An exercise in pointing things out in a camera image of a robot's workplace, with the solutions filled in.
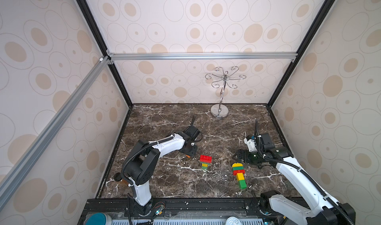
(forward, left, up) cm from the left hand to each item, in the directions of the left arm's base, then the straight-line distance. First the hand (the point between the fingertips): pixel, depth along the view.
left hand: (195, 151), depth 91 cm
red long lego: (-8, -5, +8) cm, 12 cm away
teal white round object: (-35, +44, +2) cm, 56 cm away
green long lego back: (-10, -25, -2) cm, 27 cm away
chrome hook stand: (+35, -20, -2) cm, 40 cm away
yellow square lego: (-9, -6, +1) cm, 11 cm away
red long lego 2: (-12, -25, 0) cm, 27 cm away
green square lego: (-9, -6, -3) cm, 11 cm away
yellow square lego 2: (-15, -25, 0) cm, 29 cm away
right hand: (-7, -27, +7) cm, 29 cm away
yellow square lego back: (-8, -25, -1) cm, 26 cm away
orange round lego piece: (-3, +4, -1) cm, 5 cm away
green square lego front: (-18, -26, -1) cm, 32 cm away
